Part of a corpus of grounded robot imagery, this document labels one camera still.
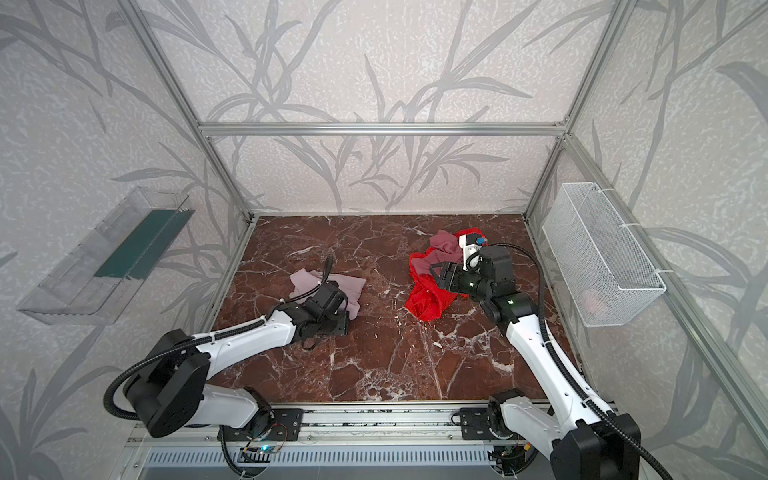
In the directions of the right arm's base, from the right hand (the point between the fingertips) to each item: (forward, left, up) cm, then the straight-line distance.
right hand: (439, 259), depth 78 cm
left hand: (-6, +26, -19) cm, 33 cm away
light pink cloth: (+3, +27, -18) cm, 33 cm away
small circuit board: (-39, +43, -23) cm, 62 cm away
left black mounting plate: (-34, +41, -22) cm, 57 cm away
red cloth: (-1, +2, -19) cm, 19 cm away
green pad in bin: (-5, +65, +13) cm, 67 cm away
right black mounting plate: (-34, -8, -23) cm, 42 cm away
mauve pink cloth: (+15, -5, -15) cm, 22 cm away
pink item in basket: (-12, -37, -3) cm, 39 cm away
